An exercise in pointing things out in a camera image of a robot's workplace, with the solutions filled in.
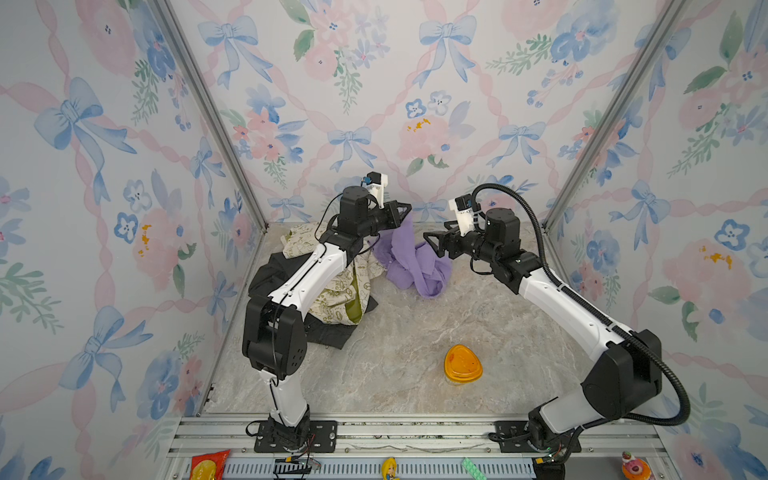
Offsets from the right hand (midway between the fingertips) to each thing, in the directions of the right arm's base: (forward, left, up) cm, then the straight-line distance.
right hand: (435, 226), depth 78 cm
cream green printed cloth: (-10, +25, -21) cm, 34 cm away
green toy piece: (-50, -7, -29) cm, 58 cm away
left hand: (+5, +5, +4) cm, 8 cm away
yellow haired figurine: (-50, +11, -28) cm, 58 cm away
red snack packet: (-50, +53, -28) cm, 78 cm away
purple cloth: (-1, +7, -15) cm, 16 cm away
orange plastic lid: (-29, -7, -21) cm, 36 cm away
